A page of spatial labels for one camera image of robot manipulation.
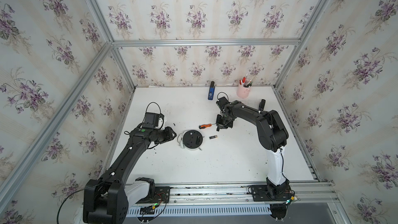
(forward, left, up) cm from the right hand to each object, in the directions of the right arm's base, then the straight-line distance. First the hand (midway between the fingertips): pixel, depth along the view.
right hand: (220, 127), depth 98 cm
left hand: (-13, +26, +12) cm, 31 cm away
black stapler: (+17, -30, +2) cm, 35 cm away
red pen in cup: (+33, -18, +11) cm, 39 cm away
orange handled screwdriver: (0, +9, +1) cm, 9 cm away
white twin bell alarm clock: (-11, +18, +4) cm, 22 cm away
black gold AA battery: (-8, +5, +1) cm, 9 cm away
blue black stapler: (+29, +5, +3) cm, 30 cm away
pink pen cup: (+25, -18, +6) cm, 31 cm away
